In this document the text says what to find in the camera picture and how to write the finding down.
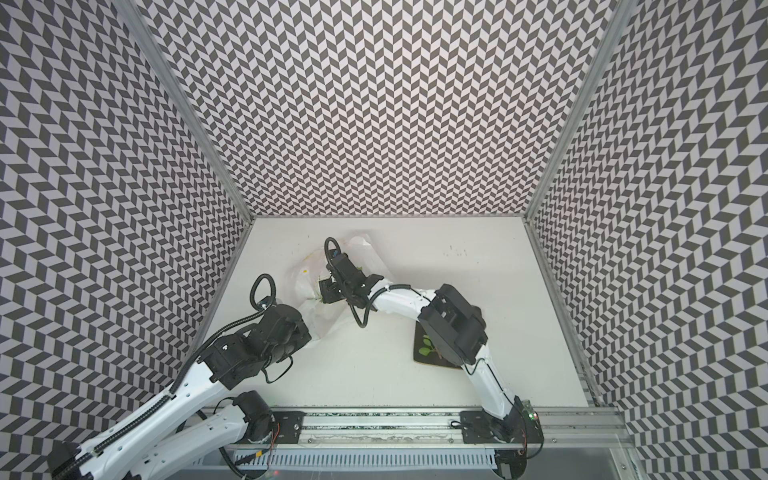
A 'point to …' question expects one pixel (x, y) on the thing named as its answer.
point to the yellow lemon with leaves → (424, 351)
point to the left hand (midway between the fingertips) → (309, 332)
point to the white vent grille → (437, 459)
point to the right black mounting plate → (520, 426)
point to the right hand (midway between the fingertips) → (329, 289)
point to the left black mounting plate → (290, 424)
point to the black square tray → (432, 357)
